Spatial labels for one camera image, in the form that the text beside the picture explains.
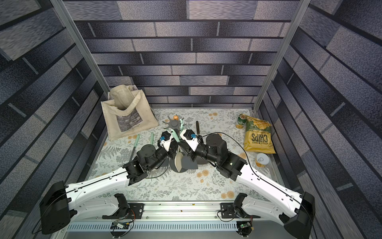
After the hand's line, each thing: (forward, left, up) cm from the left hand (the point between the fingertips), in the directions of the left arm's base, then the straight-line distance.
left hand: (179, 137), depth 71 cm
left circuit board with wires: (-35, +29, -30) cm, 55 cm away
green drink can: (+27, -40, -16) cm, 51 cm away
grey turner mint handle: (-7, -4, -12) cm, 15 cm away
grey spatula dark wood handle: (+26, -10, -25) cm, 37 cm away
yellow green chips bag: (+14, -50, -20) cm, 56 cm away
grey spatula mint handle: (+10, +33, -26) cm, 43 cm away
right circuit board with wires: (-34, -33, -29) cm, 56 cm away
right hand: (-4, 0, +4) cm, 6 cm away
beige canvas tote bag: (+18, +32, -1) cm, 36 cm away
